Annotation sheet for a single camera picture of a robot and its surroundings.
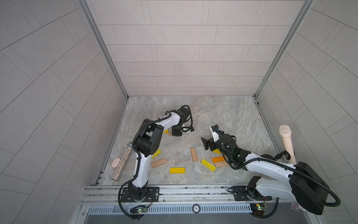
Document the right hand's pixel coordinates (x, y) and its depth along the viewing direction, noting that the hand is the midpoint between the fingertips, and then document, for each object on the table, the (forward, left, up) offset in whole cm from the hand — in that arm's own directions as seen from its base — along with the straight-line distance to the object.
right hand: (206, 136), depth 83 cm
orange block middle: (-11, -6, -11) cm, 16 cm away
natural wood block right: (-14, -7, -8) cm, 18 cm away
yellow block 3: (-15, +1, -8) cm, 17 cm away
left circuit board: (-33, +37, -6) cm, 50 cm away
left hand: (+12, +19, -11) cm, 25 cm away
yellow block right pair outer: (-12, -3, +5) cm, 13 cm away
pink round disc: (-10, +55, -6) cm, 56 cm away
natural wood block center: (-9, +8, -9) cm, 15 cm away
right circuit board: (-36, -21, -11) cm, 43 cm away
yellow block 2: (-5, +31, -8) cm, 32 cm away
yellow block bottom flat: (-16, +19, -9) cm, 26 cm away
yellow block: (+10, +26, -8) cm, 29 cm away
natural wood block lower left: (-10, +30, -11) cm, 33 cm away
